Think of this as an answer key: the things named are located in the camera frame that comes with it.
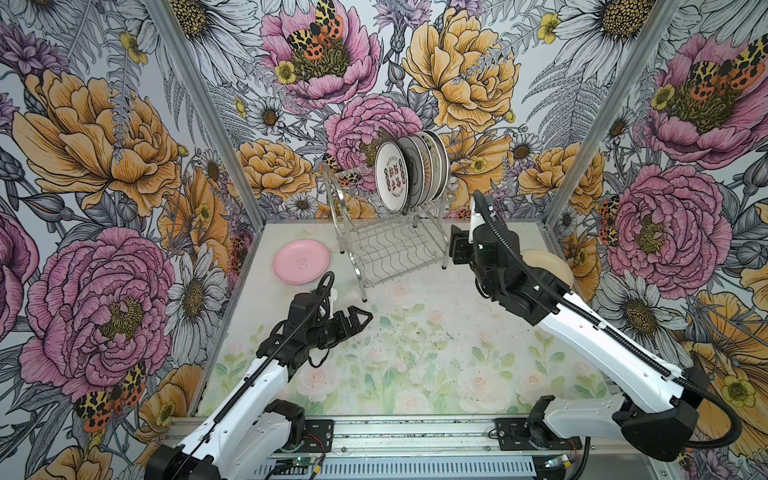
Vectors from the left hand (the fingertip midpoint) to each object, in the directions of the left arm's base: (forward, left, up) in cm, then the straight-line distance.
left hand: (361, 331), depth 80 cm
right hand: (+12, -25, +24) cm, 37 cm away
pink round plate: (+32, +24, -11) cm, 42 cm away
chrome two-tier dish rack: (+36, -4, -7) cm, 37 cm away
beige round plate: (+30, -66, -11) cm, 73 cm away
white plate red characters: (+36, -9, +22) cm, 43 cm away
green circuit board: (-27, +13, -12) cm, 32 cm away
